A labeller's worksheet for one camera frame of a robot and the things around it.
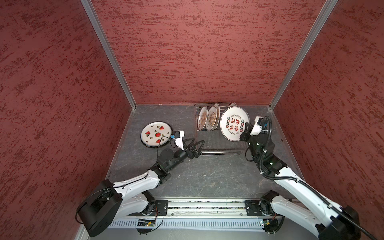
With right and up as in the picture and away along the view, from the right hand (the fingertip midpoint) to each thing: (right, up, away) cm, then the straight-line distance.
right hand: (243, 125), depth 75 cm
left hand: (-23, -9, -1) cm, 24 cm away
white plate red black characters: (-4, +1, +6) cm, 7 cm away
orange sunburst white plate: (-20, +4, +31) cm, 37 cm away
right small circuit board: (+12, -49, -4) cm, 51 cm away
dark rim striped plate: (-56, -9, +25) cm, 62 cm away
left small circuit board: (-50, -49, -3) cm, 70 cm away
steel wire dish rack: (-12, -14, +22) cm, 28 cm away
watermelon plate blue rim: (-53, 0, +30) cm, 60 cm away
